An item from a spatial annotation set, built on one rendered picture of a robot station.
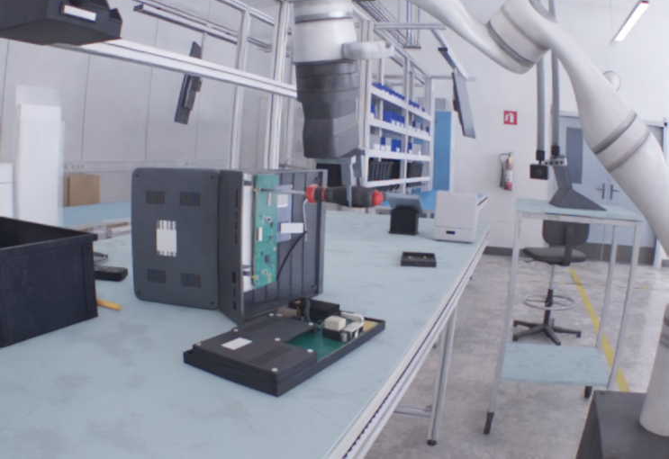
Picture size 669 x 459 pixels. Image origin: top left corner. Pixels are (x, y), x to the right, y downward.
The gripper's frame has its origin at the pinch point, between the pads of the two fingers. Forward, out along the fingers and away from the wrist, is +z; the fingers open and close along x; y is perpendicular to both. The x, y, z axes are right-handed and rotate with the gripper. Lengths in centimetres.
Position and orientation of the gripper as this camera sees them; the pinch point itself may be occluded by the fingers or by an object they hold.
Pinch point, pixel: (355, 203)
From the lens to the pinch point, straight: 63.5
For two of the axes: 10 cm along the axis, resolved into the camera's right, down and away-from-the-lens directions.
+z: 0.6, 9.4, 3.4
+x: -3.9, 3.4, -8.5
